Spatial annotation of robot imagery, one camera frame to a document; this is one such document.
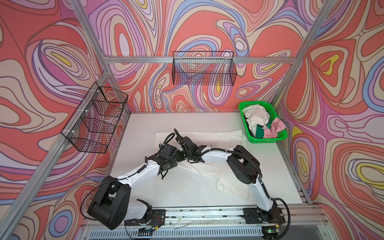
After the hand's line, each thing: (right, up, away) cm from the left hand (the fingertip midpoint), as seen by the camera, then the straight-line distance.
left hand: (175, 161), depth 89 cm
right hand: (+1, +1, +5) cm, 5 cm away
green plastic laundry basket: (+49, +38, +25) cm, 66 cm away
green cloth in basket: (+56, +19, +9) cm, 60 cm away
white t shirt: (+30, -9, -7) cm, 32 cm away
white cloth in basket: (+55, +29, +13) cm, 64 cm away
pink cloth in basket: (+69, +22, +12) cm, 73 cm away
